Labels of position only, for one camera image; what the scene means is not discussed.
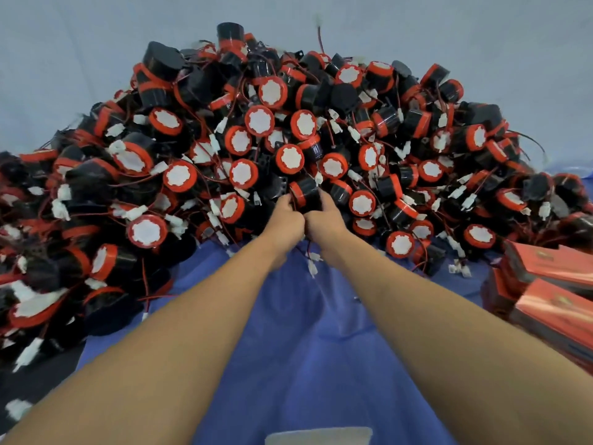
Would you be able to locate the person's left hand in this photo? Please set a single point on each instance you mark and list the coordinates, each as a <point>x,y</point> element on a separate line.
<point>284,231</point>

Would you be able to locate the person's right hand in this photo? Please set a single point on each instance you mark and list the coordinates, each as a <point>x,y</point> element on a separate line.
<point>326,222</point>

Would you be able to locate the person's left forearm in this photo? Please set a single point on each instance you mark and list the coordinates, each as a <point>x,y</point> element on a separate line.
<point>157,361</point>

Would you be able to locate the blue table cloth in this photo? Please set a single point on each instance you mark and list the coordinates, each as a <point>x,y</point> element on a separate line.
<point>315,357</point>

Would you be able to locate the person's right forearm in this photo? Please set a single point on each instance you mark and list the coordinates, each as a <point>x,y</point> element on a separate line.
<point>463,352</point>

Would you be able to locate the pile of black red buzzers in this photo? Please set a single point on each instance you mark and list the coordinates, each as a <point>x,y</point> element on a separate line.
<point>185,180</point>

